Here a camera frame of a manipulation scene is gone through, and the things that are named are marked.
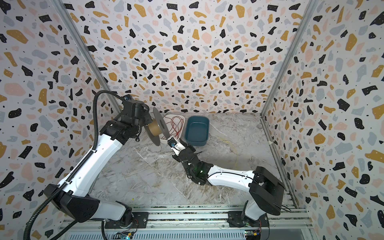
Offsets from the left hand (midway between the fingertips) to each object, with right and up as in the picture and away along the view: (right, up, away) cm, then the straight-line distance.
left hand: (144, 110), depth 72 cm
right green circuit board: (+53, -60, -1) cm, 80 cm away
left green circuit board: (-9, -59, -2) cm, 60 cm away
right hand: (+16, -13, +3) cm, 21 cm away
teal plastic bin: (+24, -11, +39) cm, 47 cm away
